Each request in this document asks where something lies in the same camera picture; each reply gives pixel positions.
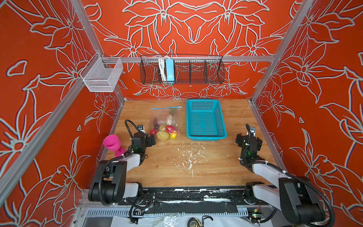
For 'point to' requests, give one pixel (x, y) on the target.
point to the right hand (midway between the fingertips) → (247, 134)
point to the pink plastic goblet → (113, 143)
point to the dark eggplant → (156, 125)
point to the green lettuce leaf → (172, 109)
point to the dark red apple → (153, 131)
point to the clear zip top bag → (165, 123)
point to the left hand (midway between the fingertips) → (145, 134)
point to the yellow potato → (162, 135)
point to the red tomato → (170, 129)
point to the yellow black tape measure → (193, 222)
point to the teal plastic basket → (205, 120)
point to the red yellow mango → (173, 135)
